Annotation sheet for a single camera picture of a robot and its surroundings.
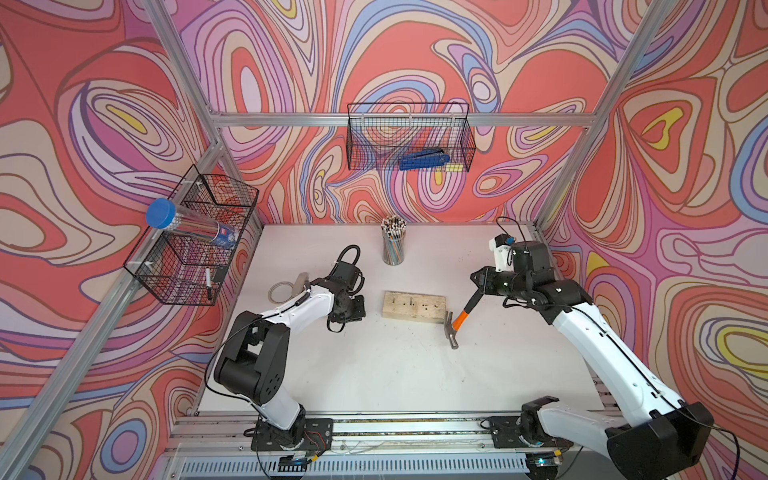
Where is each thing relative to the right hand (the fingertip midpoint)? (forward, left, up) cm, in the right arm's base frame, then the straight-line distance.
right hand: (475, 284), depth 77 cm
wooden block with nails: (+4, +15, -18) cm, 23 cm away
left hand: (+1, +31, -17) cm, 35 cm away
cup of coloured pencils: (+24, +21, -2) cm, 31 cm away
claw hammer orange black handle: (-7, +5, -12) cm, 15 cm away
